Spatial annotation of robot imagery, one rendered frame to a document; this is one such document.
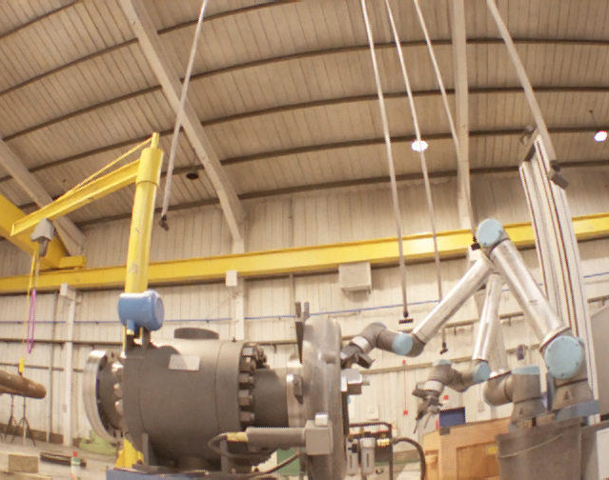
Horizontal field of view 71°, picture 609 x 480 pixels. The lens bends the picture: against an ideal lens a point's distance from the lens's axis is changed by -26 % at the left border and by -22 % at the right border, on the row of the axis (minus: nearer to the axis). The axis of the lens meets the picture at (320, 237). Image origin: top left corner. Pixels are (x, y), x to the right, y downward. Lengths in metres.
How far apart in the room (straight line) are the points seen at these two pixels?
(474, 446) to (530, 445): 1.33
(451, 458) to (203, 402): 1.43
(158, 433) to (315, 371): 0.71
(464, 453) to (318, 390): 1.28
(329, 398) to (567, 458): 0.88
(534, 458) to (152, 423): 1.41
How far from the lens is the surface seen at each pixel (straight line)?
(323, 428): 1.69
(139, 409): 2.06
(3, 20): 12.14
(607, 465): 2.02
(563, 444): 1.57
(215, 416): 1.95
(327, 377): 1.81
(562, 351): 1.81
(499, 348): 2.56
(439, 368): 2.30
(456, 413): 3.02
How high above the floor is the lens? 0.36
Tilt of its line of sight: 25 degrees up
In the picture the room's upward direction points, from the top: 2 degrees counter-clockwise
